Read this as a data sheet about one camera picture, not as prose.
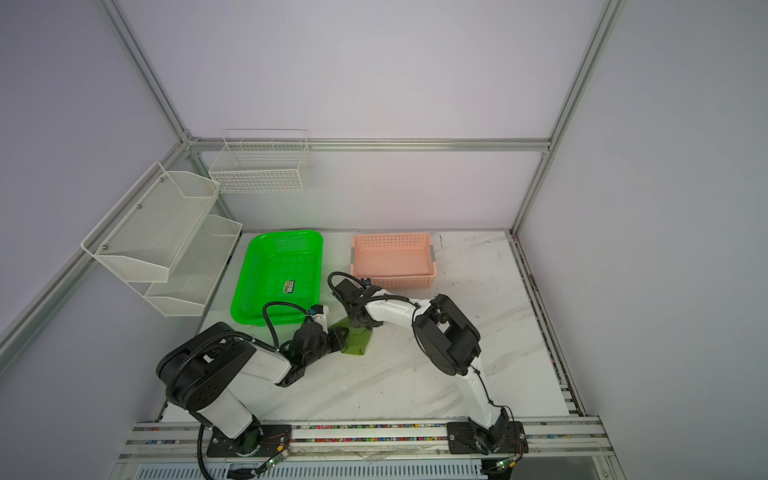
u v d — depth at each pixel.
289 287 1.04
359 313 0.68
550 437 0.76
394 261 1.08
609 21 0.69
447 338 0.52
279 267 1.11
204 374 0.47
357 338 0.91
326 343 0.75
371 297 0.68
